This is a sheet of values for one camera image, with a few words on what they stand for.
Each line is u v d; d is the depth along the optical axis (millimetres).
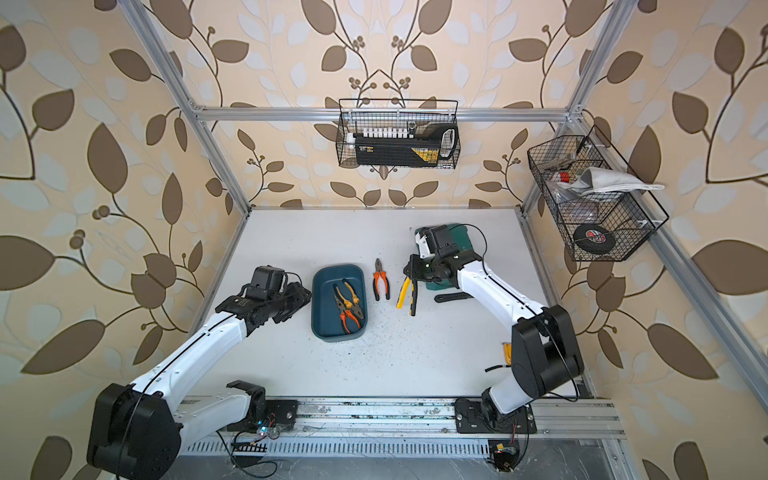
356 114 911
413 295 806
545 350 438
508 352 825
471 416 733
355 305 934
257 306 607
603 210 726
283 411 753
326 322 902
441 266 652
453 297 943
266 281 650
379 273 1017
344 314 911
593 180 632
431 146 833
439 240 678
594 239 722
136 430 389
